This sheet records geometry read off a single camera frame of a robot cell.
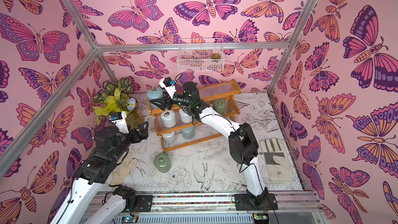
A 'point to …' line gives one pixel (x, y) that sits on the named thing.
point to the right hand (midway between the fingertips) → (155, 92)
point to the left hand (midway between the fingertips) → (141, 122)
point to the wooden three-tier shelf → (177, 129)
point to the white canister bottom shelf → (169, 137)
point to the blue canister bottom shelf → (188, 133)
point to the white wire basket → (200, 55)
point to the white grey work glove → (278, 162)
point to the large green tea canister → (162, 163)
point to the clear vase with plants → (115, 97)
